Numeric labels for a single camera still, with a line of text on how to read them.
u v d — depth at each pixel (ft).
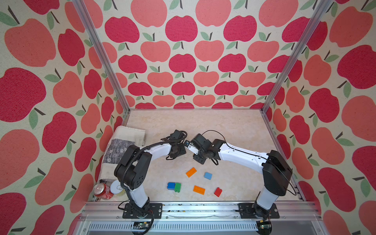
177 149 2.67
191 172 2.89
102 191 2.31
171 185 2.70
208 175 2.87
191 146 2.49
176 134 2.56
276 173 1.57
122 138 3.11
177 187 2.74
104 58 2.91
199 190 2.65
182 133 2.61
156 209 2.45
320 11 2.32
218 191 2.63
